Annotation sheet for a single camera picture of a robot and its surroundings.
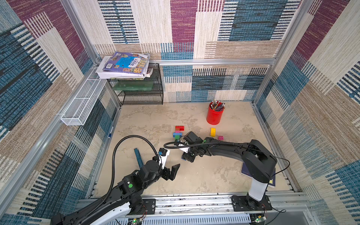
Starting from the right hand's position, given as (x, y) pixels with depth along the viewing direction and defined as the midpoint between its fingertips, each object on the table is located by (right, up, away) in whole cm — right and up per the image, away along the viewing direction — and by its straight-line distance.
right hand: (187, 154), depth 90 cm
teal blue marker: (-30, -1, -2) cm, 30 cm away
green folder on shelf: (-38, +46, +11) cm, 60 cm away
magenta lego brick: (-7, +14, +10) cm, 18 cm away
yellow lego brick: (+19, +13, +12) cm, 26 cm away
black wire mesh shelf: (-31, +45, +26) cm, 60 cm away
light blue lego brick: (-5, +12, +9) cm, 15 cm away
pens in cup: (+21, +31, +12) cm, 40 cm away
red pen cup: (+20, +26, +11) cm, 35 cm away
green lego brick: (-7, +10, +6) cm, 14 cm away
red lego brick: (-5, +16, +13) cm, 21 cm away
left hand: (-8, 0, -15) cm, 17 cm away
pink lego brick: (+23, +9, +9) cm, 27 cm away
